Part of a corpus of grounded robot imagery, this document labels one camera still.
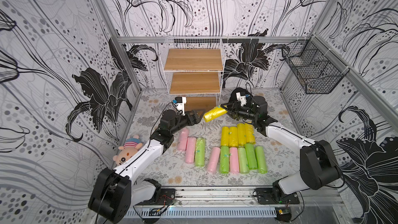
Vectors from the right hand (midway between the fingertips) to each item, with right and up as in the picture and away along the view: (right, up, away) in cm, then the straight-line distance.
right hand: (223, 106), depth 79 cm
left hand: (-10, -4, -2) cm, 11 cm away
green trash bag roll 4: (+16, -27, +3) cm, 32 cm away
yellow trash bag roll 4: (+13, -17, +12) cm, 24 cm away
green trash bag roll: (-12, -25, +5) cm, 29 cm away
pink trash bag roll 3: (-5, -30, +2) cm, 31 cm away
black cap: (+10, +7, -1) cm, 12 cm away
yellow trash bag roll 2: (+3, -18, +12) cm, 22 cm away
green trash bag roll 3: (+11, -30, +1) cm, 32 cm away
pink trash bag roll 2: (-18, -25, +6) cm, 31 cm away
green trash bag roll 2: (+1, -28, +2) cm, 29 cm away
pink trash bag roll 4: (+6, -31, +1) cm, 32 cm away
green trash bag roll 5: (+21, -29, +3) cm, 36 cm away
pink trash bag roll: (-23, -19, +10) cm, 31 cm away
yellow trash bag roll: (-5, -3, -4) cm, 7 cm away
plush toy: (-49, -21, +3) cm, 54 cm away
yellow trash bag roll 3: (+7, -18, +11) cm, 23 cm away
